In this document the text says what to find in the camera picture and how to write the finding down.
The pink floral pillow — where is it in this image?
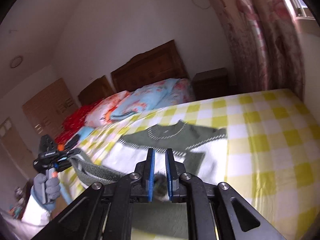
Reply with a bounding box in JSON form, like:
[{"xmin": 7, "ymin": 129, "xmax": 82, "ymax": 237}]
[{"xmin": 172, "ymin": 78, "xmax": 195, "ymax": 103}]

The round ceiling light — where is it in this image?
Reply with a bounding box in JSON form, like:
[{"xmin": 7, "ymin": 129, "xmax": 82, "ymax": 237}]
[{"xmin": 10, "ymin": 56, "xmax": 23, "ymax": 68}]

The person's left hand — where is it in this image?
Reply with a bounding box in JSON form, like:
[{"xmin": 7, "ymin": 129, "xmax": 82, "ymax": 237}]
[{"xmin": 33, "ymin": 172, "xmax": 61, "ymax": 207}]

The blue floral pillow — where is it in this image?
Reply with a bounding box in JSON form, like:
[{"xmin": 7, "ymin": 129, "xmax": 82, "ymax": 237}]
[{"xmin": 110, "ymin": 78, "xmax": 180, "ymax": 123}]

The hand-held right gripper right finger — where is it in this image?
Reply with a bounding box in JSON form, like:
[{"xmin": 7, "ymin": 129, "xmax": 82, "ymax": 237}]
[{"xmin": 165, "ymin": 148, "xmax": 288, "ymax": 240}]

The green knitted sweater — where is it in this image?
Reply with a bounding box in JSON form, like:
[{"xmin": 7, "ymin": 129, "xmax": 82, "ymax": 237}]
[{"xmin": 71, "ymin": 120, "xmax": 228, "ymax": 203}]

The pink floral curtain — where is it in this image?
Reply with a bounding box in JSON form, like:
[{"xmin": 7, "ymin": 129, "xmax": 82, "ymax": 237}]
[{"xmin": 197, "ymin": 0, "xmax": 308, "ymax": 100}]

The small wooden headboard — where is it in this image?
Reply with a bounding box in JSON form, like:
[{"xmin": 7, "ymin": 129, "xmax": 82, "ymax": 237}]
[{"xmin": 78, "ymin": 75, "xmax": 115, "ymax": 107}]

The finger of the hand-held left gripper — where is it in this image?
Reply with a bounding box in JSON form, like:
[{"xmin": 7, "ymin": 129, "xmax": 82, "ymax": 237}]
[
  {"xmin": 64, "ymin": 135, "xmax": 80, "ymax": 148},
  {"xmin": 59, "ymin": 148, "xmax": 81, "ymax": 162}
]

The dark wooden nightstand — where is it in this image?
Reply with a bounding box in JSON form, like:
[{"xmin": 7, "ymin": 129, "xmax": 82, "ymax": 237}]
[{"xmin": 192, "ymin": 67, "xmax": 237, "ymax": 100}]

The light wooden wardrobe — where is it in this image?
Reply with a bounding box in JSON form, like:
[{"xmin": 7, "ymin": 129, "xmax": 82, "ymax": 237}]
[{"xmin": 22, "ymin": 78, "xmax": 80, "ymax": 140}]

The person's left forearm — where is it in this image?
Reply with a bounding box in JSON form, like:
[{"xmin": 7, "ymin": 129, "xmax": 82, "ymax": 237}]
[{"xmin": 21, "ymin": 192, "xmax": 53, "ymax": 227}]

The large carved wooden headboard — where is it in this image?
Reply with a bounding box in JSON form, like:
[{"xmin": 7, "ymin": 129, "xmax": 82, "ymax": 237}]
[{"xmin": 111, "ymin": 39, "xmax": 189, "ymax": 93}]

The window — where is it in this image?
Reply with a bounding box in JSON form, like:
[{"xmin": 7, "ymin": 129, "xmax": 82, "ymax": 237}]
[{"xmin": 287, "ymin": 0, "xmax": 320, "ymax": 20}]

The red patterned blanket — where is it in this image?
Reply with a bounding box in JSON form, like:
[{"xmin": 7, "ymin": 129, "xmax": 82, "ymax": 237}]
[{"xmin": 54, "ymin": 99, "xmax": 104, "ymax": 143}]

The orange floral pillow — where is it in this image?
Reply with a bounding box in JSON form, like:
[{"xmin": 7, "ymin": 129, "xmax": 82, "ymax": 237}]
[{"xmin": 85, "ymin": 91, "xmax": 130, "ymax": 128}]

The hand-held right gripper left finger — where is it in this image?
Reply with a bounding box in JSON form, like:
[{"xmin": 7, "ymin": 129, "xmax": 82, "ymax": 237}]
[{"xmin": 32, "ymin": 148, "xmax": 156, "ymax": 240}]

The yellow checked bed sheet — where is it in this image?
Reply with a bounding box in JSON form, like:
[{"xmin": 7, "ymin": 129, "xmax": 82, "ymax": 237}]
[{"xmin": 57, "ymin": 88, "xmax": 320, "ymax": 240}]

